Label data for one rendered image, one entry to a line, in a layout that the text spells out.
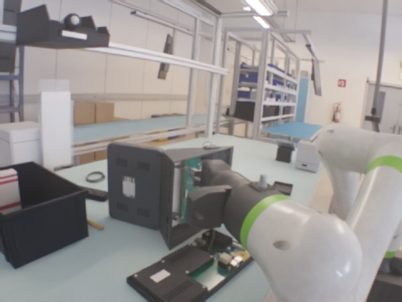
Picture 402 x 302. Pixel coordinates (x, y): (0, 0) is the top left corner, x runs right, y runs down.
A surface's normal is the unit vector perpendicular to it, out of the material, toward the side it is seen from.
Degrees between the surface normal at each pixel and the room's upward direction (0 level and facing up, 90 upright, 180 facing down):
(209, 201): 90
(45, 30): 90
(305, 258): 61
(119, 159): 90
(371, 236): 32
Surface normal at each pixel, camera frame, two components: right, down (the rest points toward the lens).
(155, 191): -0.26, 0.20
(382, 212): -0.04, -0.69
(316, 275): -0.29, -0.15
